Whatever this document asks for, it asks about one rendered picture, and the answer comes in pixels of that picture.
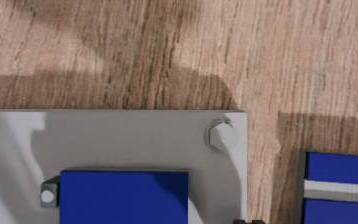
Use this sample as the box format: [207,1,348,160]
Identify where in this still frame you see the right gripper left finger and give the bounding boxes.
[233,219,249,224]

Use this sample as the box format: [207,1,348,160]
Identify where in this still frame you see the blue rectangular plate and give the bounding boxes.
[60,167,188,224]

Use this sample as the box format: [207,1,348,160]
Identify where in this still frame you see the grey fixture plate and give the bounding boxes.
[0,109,247,224]

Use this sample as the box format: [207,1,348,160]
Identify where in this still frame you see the blue rectangular block with slot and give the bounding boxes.
[293,149,358,224]

